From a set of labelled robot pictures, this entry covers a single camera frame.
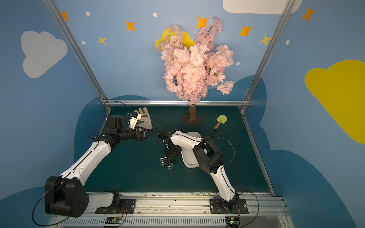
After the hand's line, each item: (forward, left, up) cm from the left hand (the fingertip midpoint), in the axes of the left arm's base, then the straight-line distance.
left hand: (149, 128), depth 81 cm
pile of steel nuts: (-11, -10, -21) cm, 26 cm away
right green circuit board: (-41, -47, -23) cm, 67 cm away
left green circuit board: (-43, +15, -23) cm, 50 cm away
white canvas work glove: (+21, +10, -21) cm, 32 cm away
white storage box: (-6, -24, -22) cm, 33 cm away
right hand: (-6, -14, -21) cm, 26 cm away
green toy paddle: (+27, -52, -22) cm, 62 cm away
